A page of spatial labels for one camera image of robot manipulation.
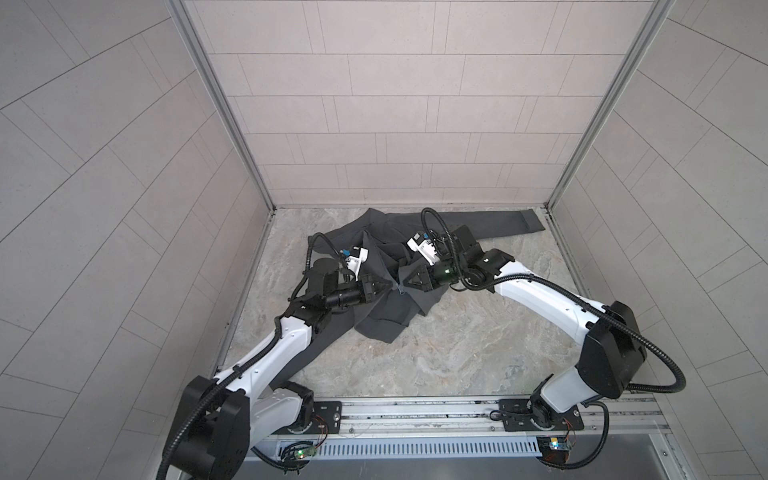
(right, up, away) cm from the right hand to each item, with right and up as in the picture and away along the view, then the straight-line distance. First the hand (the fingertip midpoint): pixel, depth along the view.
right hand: (405, 285), depth 74 cm
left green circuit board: (-22, -35, -10) cm, 42 cm away
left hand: (-2, 0, 0) cm, 2 cm away
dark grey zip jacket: (-6, +3, +19) cm, 20 cm away
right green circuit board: (+36, -36, -6) cm, 51 cm away
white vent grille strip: (-1, -36, -6) cm, 37 cm away
